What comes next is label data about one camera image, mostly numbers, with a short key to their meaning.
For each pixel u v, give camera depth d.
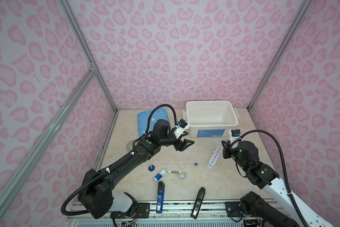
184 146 0.67
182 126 0.63
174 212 0.73
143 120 1.13
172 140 0.66
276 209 0.56
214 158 0.88
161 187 0.77
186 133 0.75
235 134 0.63
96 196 0.40
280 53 0.86
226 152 0.65
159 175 0.82
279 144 0.73
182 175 0.84
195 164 0.89
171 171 0.88
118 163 0.47
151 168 0.88
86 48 0.84
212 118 1.11
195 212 0.70
